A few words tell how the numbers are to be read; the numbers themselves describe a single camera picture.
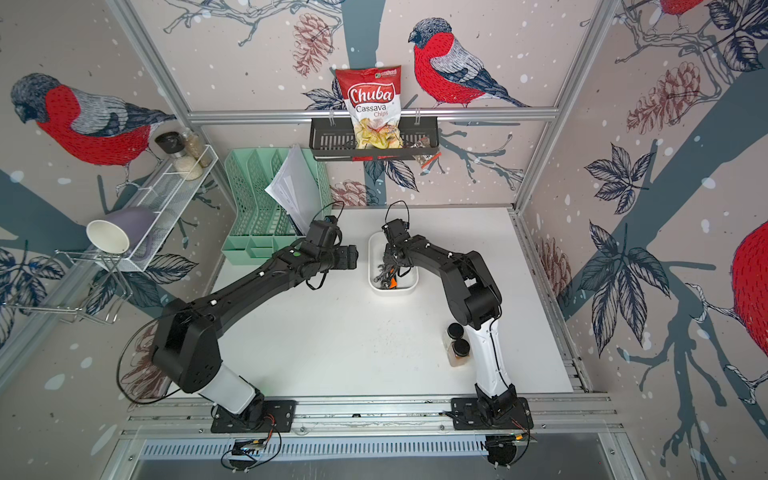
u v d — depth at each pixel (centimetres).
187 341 43
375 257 104
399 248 75
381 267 101
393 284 97
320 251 66
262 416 69
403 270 91
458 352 75
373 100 81
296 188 95
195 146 85
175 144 78
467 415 73
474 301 56
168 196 82
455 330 78
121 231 61
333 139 95
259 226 108
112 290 71
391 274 98
